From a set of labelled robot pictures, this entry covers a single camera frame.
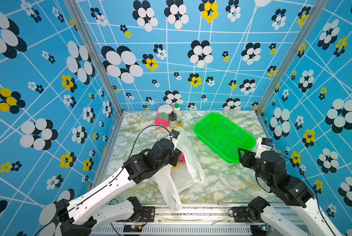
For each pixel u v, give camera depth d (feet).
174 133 1.89
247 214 2.35
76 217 1.25
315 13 2.28
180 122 3.66
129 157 1.54
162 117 3.55
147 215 2.38
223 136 3.44
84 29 2.49
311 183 2.43
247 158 1.92
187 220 2.38
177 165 1.99
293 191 1.44
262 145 1.92
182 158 2.18
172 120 3.37
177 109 3.67
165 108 3.67
